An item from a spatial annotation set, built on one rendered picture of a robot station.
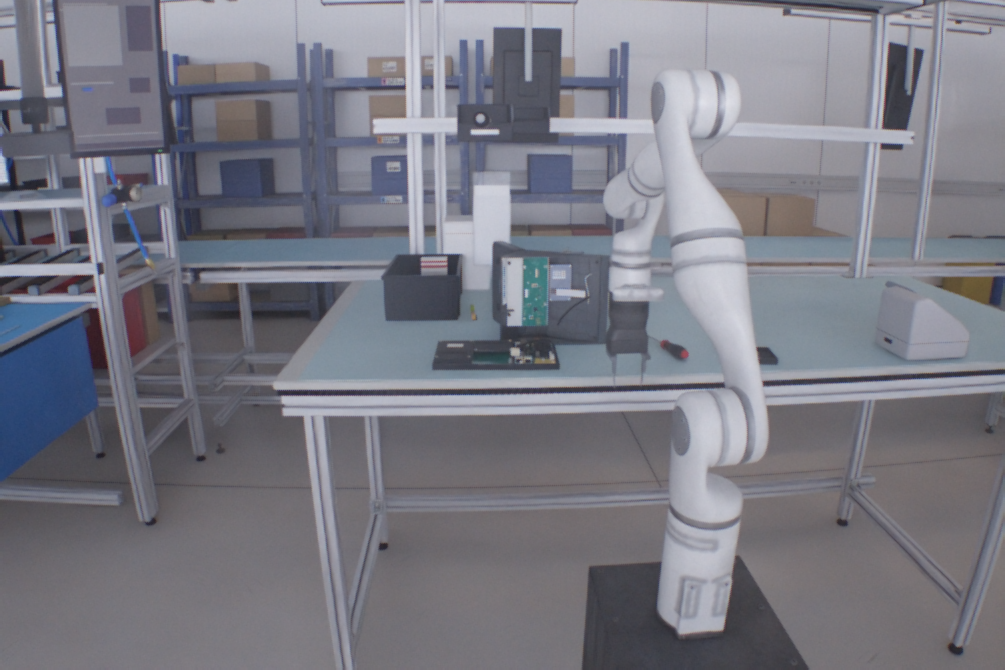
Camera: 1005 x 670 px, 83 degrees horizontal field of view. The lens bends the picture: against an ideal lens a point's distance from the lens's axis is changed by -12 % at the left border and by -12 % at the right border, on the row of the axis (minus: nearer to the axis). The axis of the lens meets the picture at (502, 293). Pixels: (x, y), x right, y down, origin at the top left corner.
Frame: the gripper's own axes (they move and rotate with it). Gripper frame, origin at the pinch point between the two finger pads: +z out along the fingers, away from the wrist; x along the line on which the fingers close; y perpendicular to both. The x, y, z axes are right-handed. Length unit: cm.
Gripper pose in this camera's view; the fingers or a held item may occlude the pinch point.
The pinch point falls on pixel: (627, 386)
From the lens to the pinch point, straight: 122.4
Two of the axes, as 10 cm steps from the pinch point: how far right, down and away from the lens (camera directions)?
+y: -0.5, -2.4, 9.7
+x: -10.0, 0.1, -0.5
